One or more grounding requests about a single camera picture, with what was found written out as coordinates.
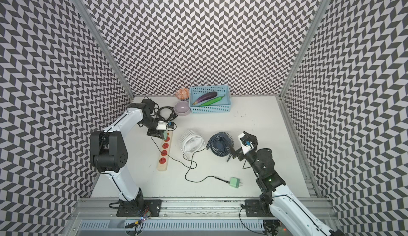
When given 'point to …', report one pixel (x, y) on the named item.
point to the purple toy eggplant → (205, 97)
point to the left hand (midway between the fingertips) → (160, 131)
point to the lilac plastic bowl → (182, 108)
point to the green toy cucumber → (212, 101)
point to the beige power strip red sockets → (163, 161)
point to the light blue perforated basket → (222, 106)
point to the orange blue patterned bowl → (182, 94)
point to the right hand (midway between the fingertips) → (237, 139)
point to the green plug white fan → (235, 182)
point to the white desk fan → (192, 142)
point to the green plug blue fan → (165, 135)
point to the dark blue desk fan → (220, 144)
